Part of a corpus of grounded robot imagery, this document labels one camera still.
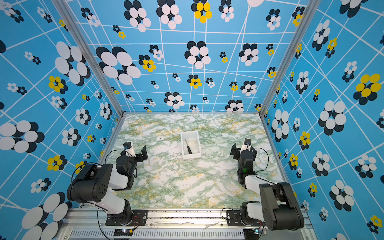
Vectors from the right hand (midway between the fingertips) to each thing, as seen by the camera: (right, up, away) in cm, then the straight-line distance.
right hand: (245, 145), depth 89 cm
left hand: (-65, -1, +2) cm, 65 cm away
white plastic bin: (-33, +3, +14) cm, 36 cm away
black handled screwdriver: (-35, -3, +10) cm, 36 cm away
